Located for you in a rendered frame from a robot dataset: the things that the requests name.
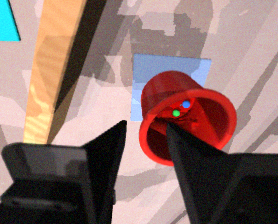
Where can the red cup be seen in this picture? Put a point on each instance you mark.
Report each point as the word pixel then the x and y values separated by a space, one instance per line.
pixel 211 117

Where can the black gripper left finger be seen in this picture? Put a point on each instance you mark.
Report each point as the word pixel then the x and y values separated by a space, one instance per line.
pixel 93 165

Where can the tan wooden bar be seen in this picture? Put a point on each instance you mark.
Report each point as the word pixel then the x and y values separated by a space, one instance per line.
pixel 66 30

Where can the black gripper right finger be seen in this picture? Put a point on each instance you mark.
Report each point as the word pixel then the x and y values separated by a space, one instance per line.
pixel 207 176

